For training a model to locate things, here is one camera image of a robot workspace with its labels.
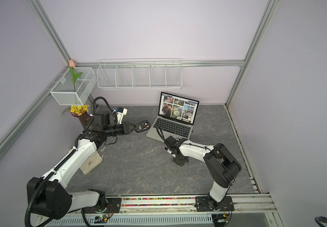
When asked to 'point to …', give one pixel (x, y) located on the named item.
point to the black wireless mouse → (142, 126)
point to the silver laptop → (176, 117)
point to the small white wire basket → (63, 92)
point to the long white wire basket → (140, 74)
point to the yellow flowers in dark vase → (81, 112)
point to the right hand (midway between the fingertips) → (183, 156)
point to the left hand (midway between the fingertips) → (138, 127)
